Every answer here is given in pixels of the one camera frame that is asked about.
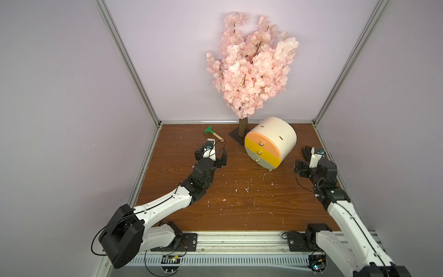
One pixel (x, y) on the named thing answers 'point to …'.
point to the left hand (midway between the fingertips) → (216, 146)
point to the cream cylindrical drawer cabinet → (281, 131)
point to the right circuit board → (317, 262)
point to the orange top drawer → (264, 142)
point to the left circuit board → (171, 263)
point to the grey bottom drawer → (260, 161)
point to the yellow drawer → (262, 151)
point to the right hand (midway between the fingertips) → (308, 157)
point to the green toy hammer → (210, 129)
